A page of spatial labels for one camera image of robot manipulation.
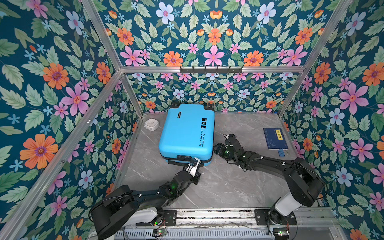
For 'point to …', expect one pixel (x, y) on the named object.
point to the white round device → (151, 124)
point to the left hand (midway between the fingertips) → (202, 164)
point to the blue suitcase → (188, 132)
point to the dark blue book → (275, 138)
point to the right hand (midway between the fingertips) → (213, 148)
